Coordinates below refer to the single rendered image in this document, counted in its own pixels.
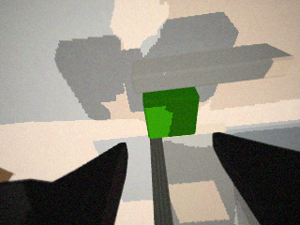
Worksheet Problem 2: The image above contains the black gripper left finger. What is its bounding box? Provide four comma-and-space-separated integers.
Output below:
0, 142, 128, 225

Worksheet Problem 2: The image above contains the green block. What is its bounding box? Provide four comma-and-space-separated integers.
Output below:
142, 87, 200, 139

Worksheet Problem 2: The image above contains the long rectangular box with wooden top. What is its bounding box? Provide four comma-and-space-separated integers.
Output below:
131, 43, 300, 225

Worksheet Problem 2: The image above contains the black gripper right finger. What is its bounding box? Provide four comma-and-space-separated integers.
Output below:
212, 132, 300, 225

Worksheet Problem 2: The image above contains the small brown block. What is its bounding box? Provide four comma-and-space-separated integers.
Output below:
0, 168, 14, 183

